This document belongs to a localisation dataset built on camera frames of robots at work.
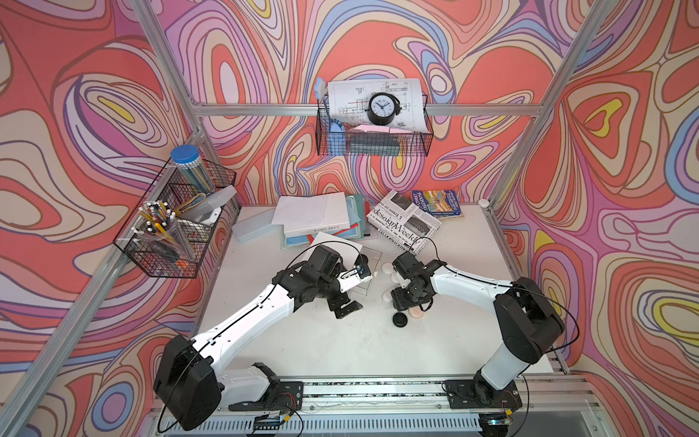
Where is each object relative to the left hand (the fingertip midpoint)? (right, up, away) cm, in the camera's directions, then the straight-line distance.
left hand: (355, 290), depth 78 cm
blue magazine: (+36, +29, +37) cm, 59 cm away
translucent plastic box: (-42, +20, +35) cm, 58 cm away
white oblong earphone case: (+11, -5, +13) cm, 17 cm away
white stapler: (-39, +21, -6) cm, 44 cm away
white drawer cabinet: (-2, +12, -13) cm, 18 cm away
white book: (-17, +24, +31) cm, 43 cm away
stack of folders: (+1, +25, +35) cm, 44 cm away
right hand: (+17, -9, +11) cm, 23 cm away
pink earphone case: (+20, -10, +11) cm, 25 cm away
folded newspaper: (+19, +21, +29) cm, 41 cm away
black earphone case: (+14, -11, +8) cm, 20 cm away
